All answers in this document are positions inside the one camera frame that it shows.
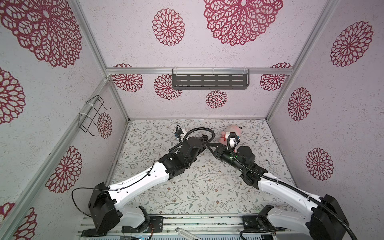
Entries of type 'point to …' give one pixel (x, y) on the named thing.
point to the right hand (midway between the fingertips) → (207, 142)
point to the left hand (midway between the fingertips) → (203, 141)
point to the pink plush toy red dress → (232, 128)
